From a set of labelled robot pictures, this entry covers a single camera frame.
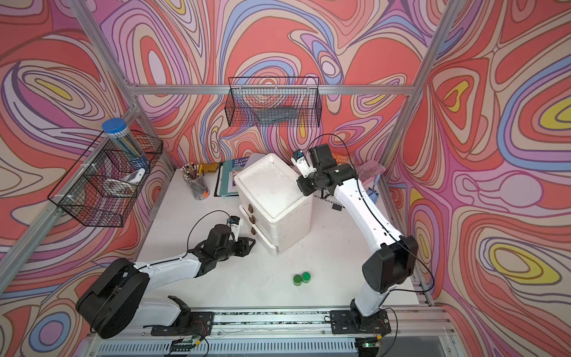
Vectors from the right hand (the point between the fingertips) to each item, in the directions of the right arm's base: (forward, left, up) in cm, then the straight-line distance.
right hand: (303, 187), depth 81 cm
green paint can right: (-25, 0, -22) cm, 34 cm away
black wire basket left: (-4, +65, +11) cm, 66 cm away
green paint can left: (-26, +4, -22) cm, 34 cm away
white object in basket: (-2, +56, +11) cm, 57 cm away
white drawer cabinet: (-12, +10, +1) cm, 16 cm away
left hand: (-12, +20, -19) cm, 30 cm away
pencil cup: (+15, +47, -10) cm, 51 cm away
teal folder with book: (+22, +37, -21) cm, 48 cm away
